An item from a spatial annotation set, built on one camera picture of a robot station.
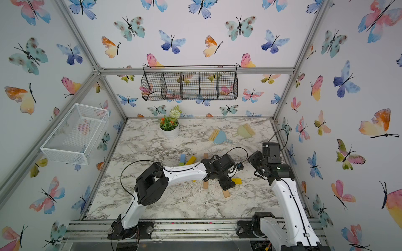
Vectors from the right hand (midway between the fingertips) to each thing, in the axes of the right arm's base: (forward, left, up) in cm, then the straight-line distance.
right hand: (254, 157), depth 78 cm
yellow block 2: (-6, +6, -17) cm, 19 cm away
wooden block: (-8, +24, -19) cm, 31 cm away
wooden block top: (+11, +25, -19) cm, 33 cm away
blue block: (+7, +39, -19) cm, 44 cm away
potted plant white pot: (+22, +47, -3) cm, 52 cm away
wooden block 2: (-12, +12, -18) cm, 25 cm away
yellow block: (+7, +33, -19) cm, 39 cm away
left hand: (-5, +9, -14) cm, 18 cm away
